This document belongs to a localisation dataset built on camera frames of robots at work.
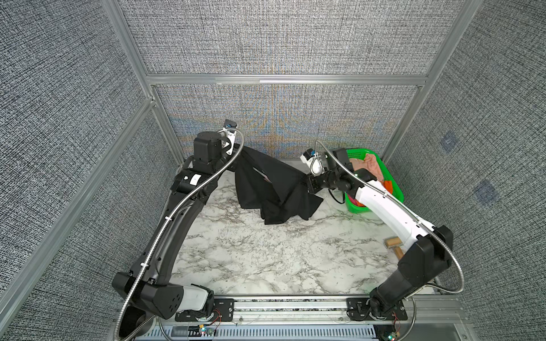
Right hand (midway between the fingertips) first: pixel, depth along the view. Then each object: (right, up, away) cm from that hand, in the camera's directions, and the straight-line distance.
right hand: (300, 176), depth 80 cm
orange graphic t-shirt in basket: (+44, -4, +20) cm, 48 cm away
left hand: (-25, +11, -11) cm, 29 cm away
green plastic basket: (+36, +13, +33) cm, 51 cm away
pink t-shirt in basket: (+40, +7, +29) cm, 49 cm away
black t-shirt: (-8, -5, -2) cm, 10 cm away
